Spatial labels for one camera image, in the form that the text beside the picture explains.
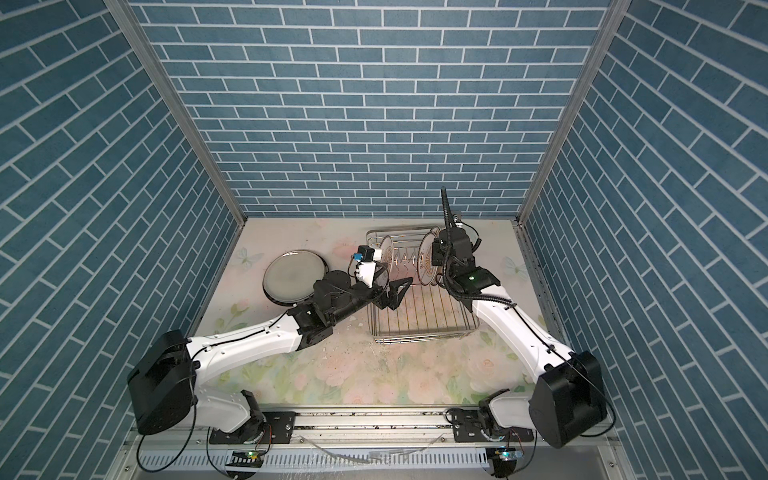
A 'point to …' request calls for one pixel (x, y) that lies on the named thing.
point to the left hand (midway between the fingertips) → (401, 274)
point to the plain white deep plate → (290, 276)
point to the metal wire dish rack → (428, 312)
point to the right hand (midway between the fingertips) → (445, 235)
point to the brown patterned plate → (427, 272)
